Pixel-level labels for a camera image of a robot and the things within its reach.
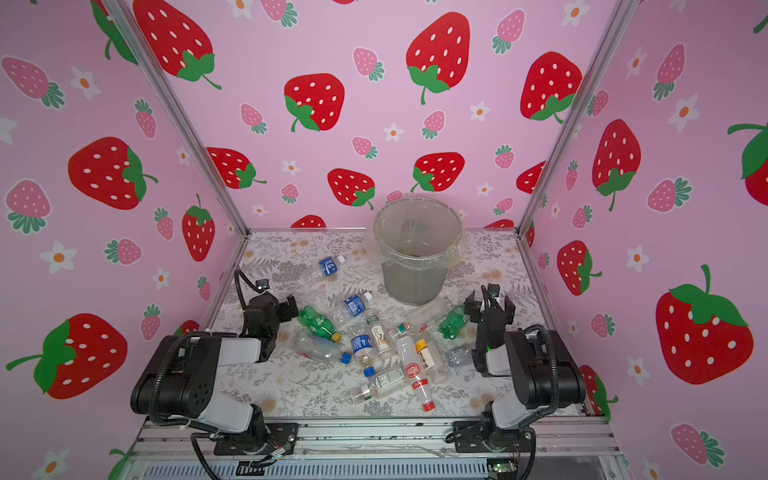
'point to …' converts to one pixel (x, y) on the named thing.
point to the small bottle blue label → (362, 350)
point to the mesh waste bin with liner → (416, 241)
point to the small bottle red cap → (422, 387)
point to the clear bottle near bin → (426, 313)
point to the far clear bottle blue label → (327, 267)
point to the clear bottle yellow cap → (431, 361)
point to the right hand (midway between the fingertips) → (491, 294)
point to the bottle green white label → (385, 383)
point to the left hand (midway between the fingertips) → (276, 297)
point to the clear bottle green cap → (380, 336)
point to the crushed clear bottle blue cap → (319, 348)
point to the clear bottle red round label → (408, 358)
